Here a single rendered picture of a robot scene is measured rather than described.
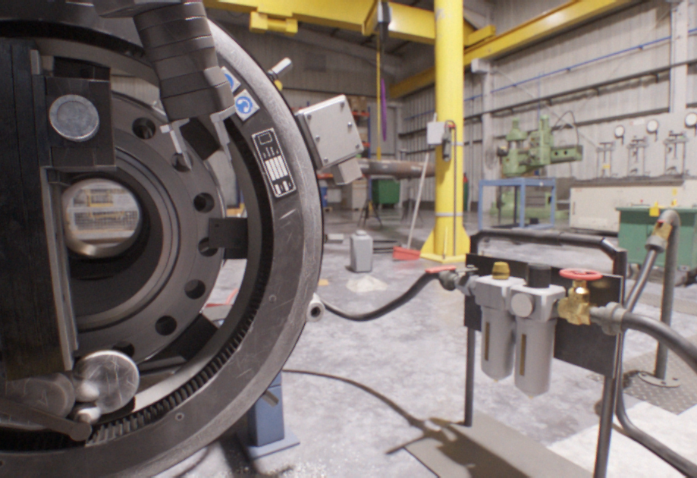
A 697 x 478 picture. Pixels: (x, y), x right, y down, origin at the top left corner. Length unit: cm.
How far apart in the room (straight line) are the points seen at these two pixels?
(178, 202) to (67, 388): 31
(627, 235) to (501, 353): 261
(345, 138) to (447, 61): 355
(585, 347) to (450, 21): 377
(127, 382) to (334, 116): 53
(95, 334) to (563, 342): 88
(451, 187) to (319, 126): 339
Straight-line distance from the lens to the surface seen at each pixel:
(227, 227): 71
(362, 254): 326
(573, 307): 84
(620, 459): 125
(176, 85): 49
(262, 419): 111
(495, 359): 97
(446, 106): 412
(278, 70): 79
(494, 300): 92
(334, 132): 70
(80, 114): 48
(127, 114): 71
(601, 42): 1311
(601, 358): 91
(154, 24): 47
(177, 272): 71
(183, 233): 71
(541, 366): 91
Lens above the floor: 65
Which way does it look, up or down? 6 degrees down
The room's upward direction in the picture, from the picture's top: 1 degrees counter-clockwise
